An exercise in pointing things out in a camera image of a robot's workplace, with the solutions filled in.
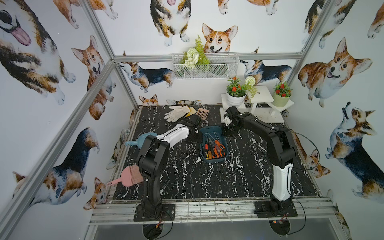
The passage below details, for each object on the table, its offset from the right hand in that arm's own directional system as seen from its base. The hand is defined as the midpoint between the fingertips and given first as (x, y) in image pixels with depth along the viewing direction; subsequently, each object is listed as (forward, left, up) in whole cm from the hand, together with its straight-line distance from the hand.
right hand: (220, 133), depth 95 cm
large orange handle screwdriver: (-7, +1, -2) cm, 8 cm away
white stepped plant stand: (+18, -26, +11) cm, 33 cm away
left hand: (-2, +13, -2) cm, 14 cm away
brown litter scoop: (+24, +12, -7) cm, 28 cm away
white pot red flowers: (+14, -9, +21) cm, 27 cm away
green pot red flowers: (+17, -38, +16) cm, 45 cm away
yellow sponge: (+26, +20, -7) cm, 33 cm away
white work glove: (+23, +30, -4) cm, 38 cm away
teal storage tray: (+3, 0, -5) cm, 5 cm away
